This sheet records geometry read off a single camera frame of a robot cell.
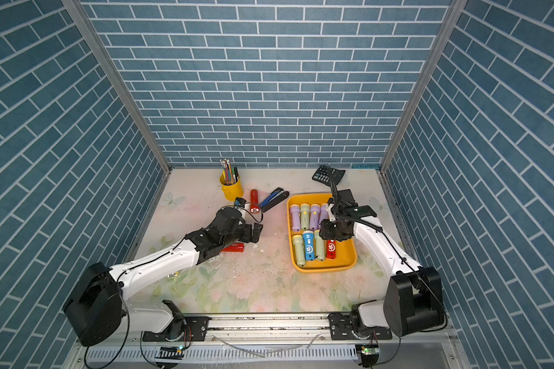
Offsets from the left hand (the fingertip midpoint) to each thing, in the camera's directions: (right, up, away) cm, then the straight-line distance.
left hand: (258, 225), depth 84 cm
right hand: (+26, -3, +1) cm, 26 cm away
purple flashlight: (+14, +1, +14) cm, 20 cm away
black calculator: (+29, +20, +31) cm, 47 cm away
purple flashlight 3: (+26, +3, +14) cm, 30 cm away
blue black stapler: (+6, +10, +23) cm, 26 cm away
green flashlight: (+15, -10, +4) cm, 19 cm away
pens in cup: (-15, +20, +18) cm, 31 cm away
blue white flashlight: (+19, -7, +7) cm, 22 cm away
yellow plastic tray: (+34, -13, +5) cm, 37 cm away
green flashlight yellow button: (+18, +5, +17) cm, 25 cm away
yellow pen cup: (-14, +12, +18) cm, 26 cm away
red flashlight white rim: (+28, -11, +5) cm, 30 cm away
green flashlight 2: (+23, -9, +5) cm, 26 cm away
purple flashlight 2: (+22, +2, +14) cm, 27 cm away
